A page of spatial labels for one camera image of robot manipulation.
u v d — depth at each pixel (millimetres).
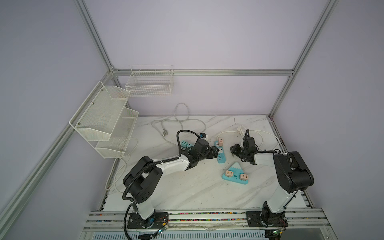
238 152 882
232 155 973
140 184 459
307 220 750
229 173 820
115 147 1049
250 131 1119
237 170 874
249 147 781
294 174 491
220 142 959
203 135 806
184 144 954
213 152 782
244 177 812
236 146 891
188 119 1187
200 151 690
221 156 944
